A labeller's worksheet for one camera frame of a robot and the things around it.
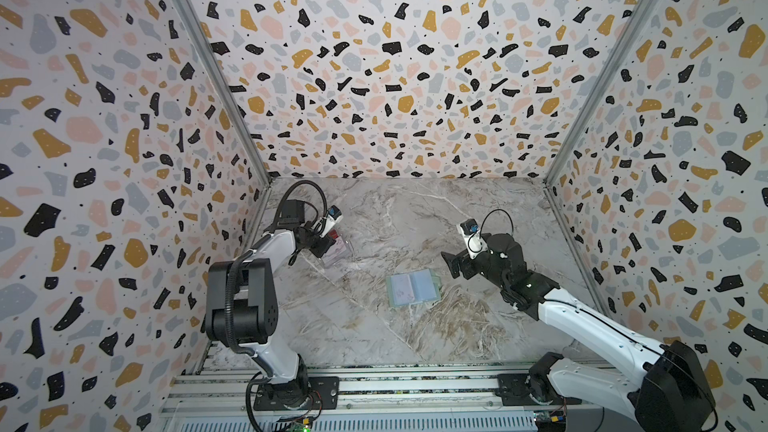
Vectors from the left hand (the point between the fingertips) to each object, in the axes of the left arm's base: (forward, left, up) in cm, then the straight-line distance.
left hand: (330, 231), depth 94 cm
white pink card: (-15, -22, -10) cm, 29 cm away
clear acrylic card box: (-3, -1, -7) cm, 8 cm away
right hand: (-11, -37, +11) cm, 40 cm away
